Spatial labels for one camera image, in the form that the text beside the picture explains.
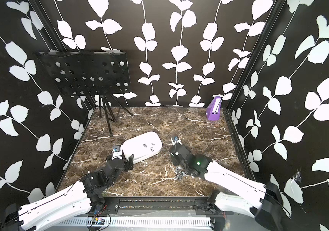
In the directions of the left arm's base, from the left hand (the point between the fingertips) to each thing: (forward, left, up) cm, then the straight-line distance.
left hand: (127, 153), depth 80 cm
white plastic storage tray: (+11, -6, -11) cm, 17 cm away
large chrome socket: (+11, -8, -11) cm, 17 cm away
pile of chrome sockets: (-8, -30, -13) cm, 33 cm away
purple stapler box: (+35, -59, -4) cm, 69 cm away
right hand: (-1, -27, +4) cm, 27 cm away
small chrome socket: (+13, -13, -12) cm, 22 cm away
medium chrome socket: (+9, -12, -12) cm, 19 cm away
